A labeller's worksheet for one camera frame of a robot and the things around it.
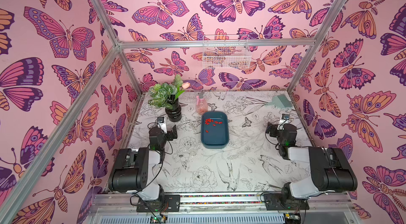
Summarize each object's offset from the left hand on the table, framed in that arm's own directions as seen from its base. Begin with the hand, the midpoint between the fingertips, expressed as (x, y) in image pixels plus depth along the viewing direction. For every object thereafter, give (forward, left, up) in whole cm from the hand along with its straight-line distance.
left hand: (169, 124), depth 94 cm
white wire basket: (+34, -34, +27) cm, 55 cm away
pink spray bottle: (+18, -19, -4) cm, 27 cm away
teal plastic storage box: (-1, -28, -5) cm, 28 cm away
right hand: (+1, -63, +1) cm, 63 cm away
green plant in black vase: (+7, 0, +18) cm, 20 cm away
